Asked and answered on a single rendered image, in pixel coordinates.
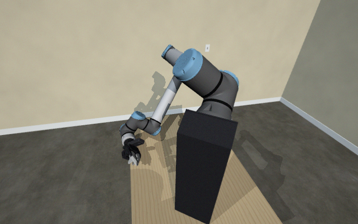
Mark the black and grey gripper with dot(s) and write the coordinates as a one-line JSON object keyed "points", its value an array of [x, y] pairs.
{"points": [[131, 151]]}

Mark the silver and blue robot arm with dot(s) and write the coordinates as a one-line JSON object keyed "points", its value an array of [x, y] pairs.
{"points": [[218, 89]]}

